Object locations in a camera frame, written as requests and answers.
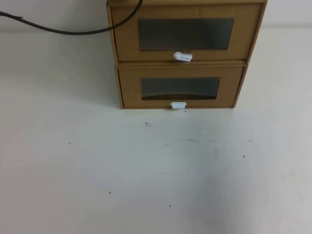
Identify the white drawer handle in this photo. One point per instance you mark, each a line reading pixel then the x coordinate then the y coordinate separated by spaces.
pixel 178 105
pixel 183 57

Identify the cardboard drawer with window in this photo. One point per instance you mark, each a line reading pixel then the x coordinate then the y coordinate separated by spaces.
pixel 229 85
pixel 246 31

